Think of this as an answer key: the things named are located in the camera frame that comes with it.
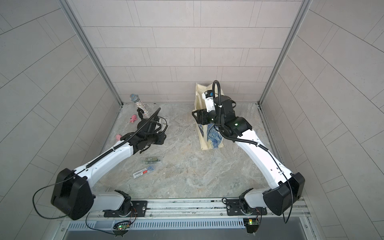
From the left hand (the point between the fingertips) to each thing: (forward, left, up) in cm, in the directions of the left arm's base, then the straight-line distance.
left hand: (166, 134), depth 85 cm
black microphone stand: (+15, +18, -6) cm, 25 cm away
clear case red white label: (-18, +11, -10) cm, 23 cm away
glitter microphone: (+13, +16, +16) cm, 26 cm away
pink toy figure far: (+19, +27, -9) cm, 34 cm away
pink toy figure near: (+3, +32, -9) cm, 34 cm away
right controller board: (-41, -44, -12) cm, 61 cm away
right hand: (+1, -18, +19) cm, 26 cm away
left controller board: (-43, +15, -9) cm, 46 cm away
